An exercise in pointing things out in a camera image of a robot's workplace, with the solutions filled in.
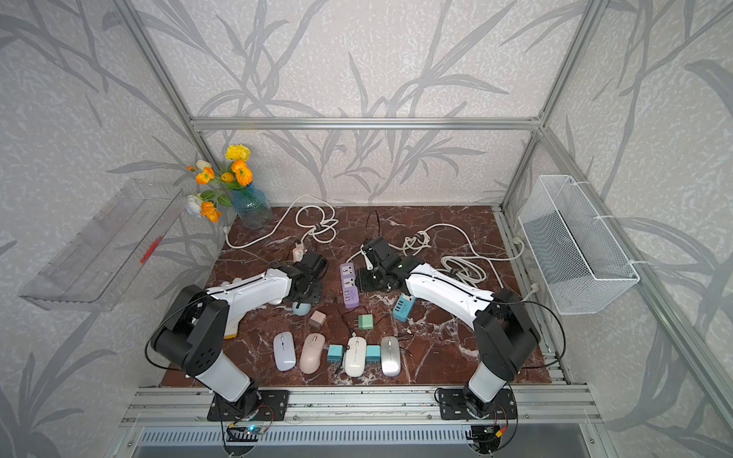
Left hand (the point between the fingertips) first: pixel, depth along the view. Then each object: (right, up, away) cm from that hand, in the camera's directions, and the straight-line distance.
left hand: (309, 294), depth 93 cm
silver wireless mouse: (+26, -16, -12) cm, 33 cm away
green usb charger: (+19, -7, -6) cm, 21 cm away
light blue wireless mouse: (-2, -5, -2) cm, 5 cm away
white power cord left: (-4, +27, +26) cm, 38 cm away
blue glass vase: (-25, +30, +13) cm, 41 cm away
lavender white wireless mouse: (-4, -14, -12) cm, 19 cm away
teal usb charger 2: (+21, -15, -11) cm, 28 cm away
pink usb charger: (+4, -7, -6) cm, 9 cm away
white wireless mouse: (+16, -15, -13) cm, 25 cm away
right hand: (+17, +6, -8) cm, 20 cm away
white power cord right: (+55, +8, +8) cm, 56 cm away
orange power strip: (-5, +14, +4) cm, 15 cm away
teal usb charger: (+11, -14, -12) cm, 21 cm away
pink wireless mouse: (+4, -14, -12) cm, 19 cm away
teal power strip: (+31, -3, -4) cm, 31 cm away
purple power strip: (+13, +3, +1) cm, 13 cm away
